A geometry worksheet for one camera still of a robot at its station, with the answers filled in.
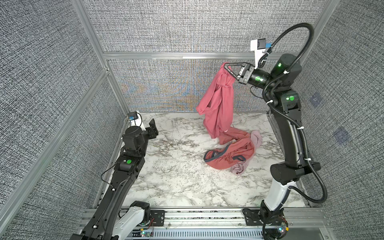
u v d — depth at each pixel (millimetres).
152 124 627
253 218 732
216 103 647
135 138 495
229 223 732
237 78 542
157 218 733
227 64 532
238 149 878
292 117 452
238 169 864
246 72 487
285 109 450
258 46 475
